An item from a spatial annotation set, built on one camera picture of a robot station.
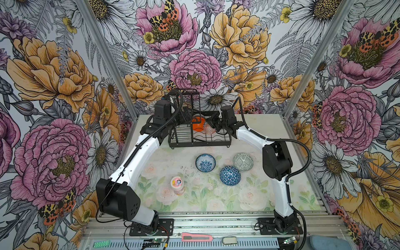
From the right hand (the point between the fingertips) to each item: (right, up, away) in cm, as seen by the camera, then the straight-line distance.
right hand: (204, 122), depth 94 cm
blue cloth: (+50, -53, -26) cm, 77 cm away
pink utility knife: (-7, -53, -22) cm, 58 cm away
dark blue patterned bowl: (+14, -31, -4) cm, 34 cm away
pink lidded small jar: (-13, -31, -17) cm, 38 cm away
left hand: (-9, +2, -15) cm, 17 cm away
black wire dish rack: (-8, -3, -6) cm, 10 cm away
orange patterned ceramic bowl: (+2, -4, +8) cm, 9 cm away
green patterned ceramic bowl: (+24, -24, +2) cm, 34 cm away
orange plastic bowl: (-4, -3, +15) cm, 16 cm away
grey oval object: (+11, -53, -24) cm, 59 cm away
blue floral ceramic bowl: (+1, -24, 0) cm, 24 cm away
